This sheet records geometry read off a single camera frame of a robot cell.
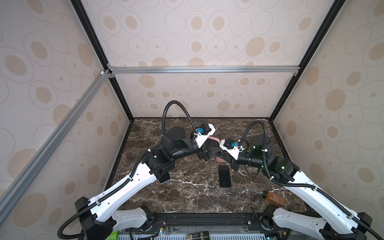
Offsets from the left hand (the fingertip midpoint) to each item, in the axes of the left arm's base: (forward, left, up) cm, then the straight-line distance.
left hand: (219, 138), depth 58 cm
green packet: (-29, +47, -37) cm, 67 cm away
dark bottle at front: (-29, +7, -35) cm, 46 cm away
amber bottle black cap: (-13, -32, -36) cm, 50 cm away
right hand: (0, -1, -10) cm, 10 cm away
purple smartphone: (0, -8, -40) cm, 41 cm away
